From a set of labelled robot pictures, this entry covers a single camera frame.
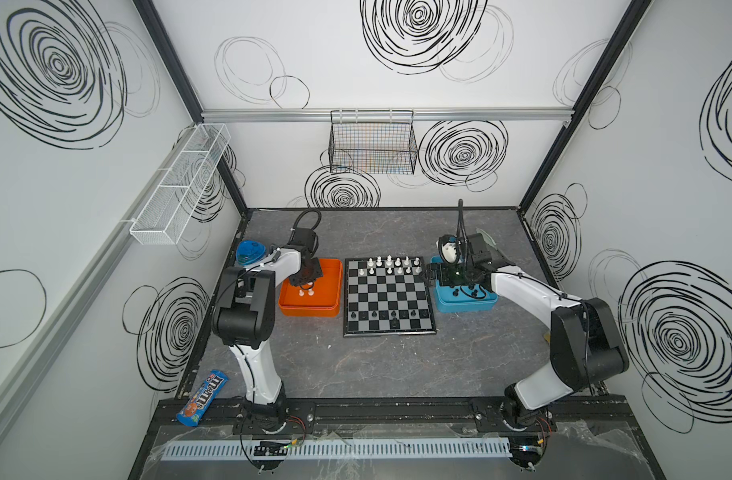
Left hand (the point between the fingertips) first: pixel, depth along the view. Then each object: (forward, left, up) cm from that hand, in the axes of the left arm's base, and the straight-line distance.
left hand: (314, 274), depth 100 cm
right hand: (-4, -37, +9) cm, 39 cm away
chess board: (-8, -25, 0) cm, 26 cm away
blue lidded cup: (+2, +20, +9) cm, 22 cm away
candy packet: (-38, +22, +1) cm, 44 cm away
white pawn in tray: (-7, 0, -1) cm, 7 cm away
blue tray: (-7, -48, 0) cm, 48 cm away
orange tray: (-9, -3, 0) cm, 10 cm away
